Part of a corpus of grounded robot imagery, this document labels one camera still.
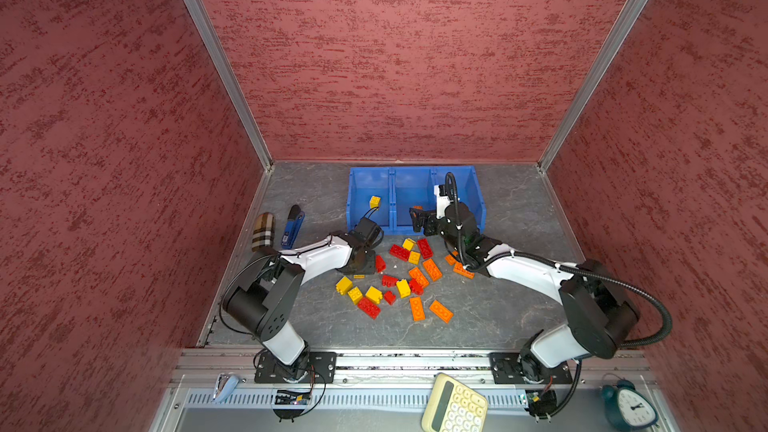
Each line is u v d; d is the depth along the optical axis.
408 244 0.95
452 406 0.68
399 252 0.95
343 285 0.85
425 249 0.95
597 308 0.44
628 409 0.66
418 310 0.84
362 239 0.73
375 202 1.04
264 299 0.45
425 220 0.77
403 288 0.85
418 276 0.90
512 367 0.74
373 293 0.85
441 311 0.83
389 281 0.87
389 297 0.85
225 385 0.70
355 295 0.83
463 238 0.66
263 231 0.97
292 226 0.98
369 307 0.83
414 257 0.94
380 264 0.91
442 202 0.75
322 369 0.74
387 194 0.97
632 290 0.41
